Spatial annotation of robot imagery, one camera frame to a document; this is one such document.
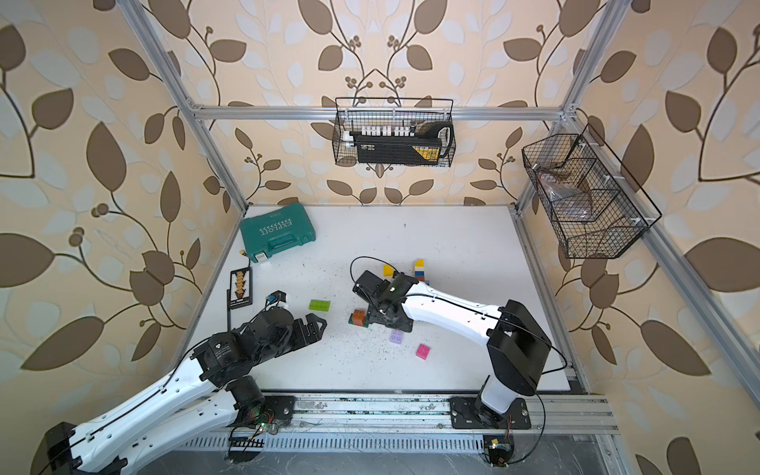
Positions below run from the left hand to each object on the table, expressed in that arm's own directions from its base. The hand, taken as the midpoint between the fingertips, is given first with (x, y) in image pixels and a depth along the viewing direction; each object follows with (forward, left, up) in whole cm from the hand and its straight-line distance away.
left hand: (316, 328), depth 75 cm
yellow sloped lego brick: (+28, -29, -11) cm, 42 cm away
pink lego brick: (-2, -29, -12) cm, 31 cm away
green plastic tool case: (+40, +24, -9) cm, 48 cm away
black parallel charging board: (+18, +30, -12) cm, 37 cm away
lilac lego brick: (+3, -21, -12) cm, 24 cm away
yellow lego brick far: (+11, -18, +11) cm, 24 cm away
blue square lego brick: (+24, -29, -11) cm, 39 cm away
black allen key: (+12, +33, -14) cm, 38 cm away
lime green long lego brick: (+13, +3, -13) cm, 18 cm away
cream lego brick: (+25, -29, -10) cm, 39 cm away
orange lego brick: (+7, -10, -9) cm, 15 cm away
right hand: (+5, -17, -5) cm, 18 cm away
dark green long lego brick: (+7, -7, -12) cm, 16 cm away
